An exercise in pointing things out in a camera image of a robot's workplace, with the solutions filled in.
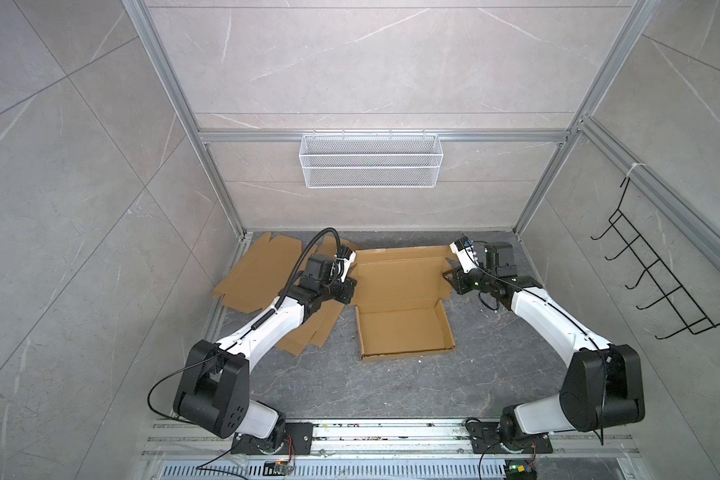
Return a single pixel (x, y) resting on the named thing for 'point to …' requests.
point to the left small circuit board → (275, 468)
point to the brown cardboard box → (399, 295)
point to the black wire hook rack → (694, 320)
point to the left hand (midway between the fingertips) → (355, 275)
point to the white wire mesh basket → (365, 161)
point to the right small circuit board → (520, 469)
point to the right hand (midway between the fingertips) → (448, 269)
